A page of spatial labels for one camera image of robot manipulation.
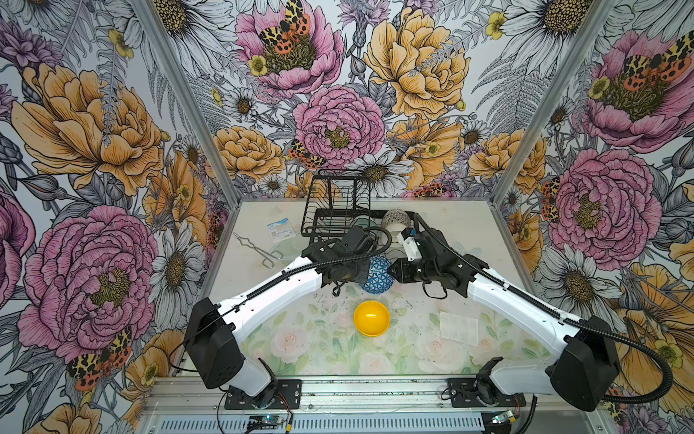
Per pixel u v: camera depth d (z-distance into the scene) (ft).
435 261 1.99
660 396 1.32
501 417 2.35
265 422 2.31
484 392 2.14
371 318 2.83
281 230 3.67
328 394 2.50
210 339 1.32
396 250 2.38
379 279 2.67
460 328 2.85
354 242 1.93
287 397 2.42
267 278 1.60
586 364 1.32
